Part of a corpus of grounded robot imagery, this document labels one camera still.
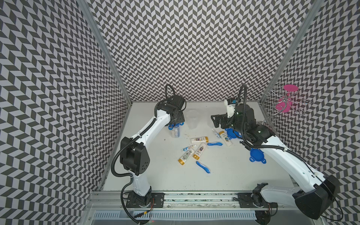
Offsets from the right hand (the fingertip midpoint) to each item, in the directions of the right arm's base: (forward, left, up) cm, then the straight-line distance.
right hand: (219, 117), depth 75 cm
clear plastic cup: (+13, +14, -16) cm, 25 cm away
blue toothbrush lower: (-18, +7, -27) cm, 33 cm away
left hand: (+5, +25, -10) cm, 27 cm away
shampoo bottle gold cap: (0, +7, -25) cm, 26 cm away
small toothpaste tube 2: (-5, +17, -25) cm, 31 cm away
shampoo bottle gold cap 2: (-13, +21, -25) cm, 35 cm away
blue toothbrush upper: (-2, -3, -26) cm, 27 cm away
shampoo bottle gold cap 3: (-8, +10, -25) cm, 28 cm away
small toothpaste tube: (+5, -4, -27) cm, 27 cm away
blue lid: (+2, +28, -12) cm, 30 cm away
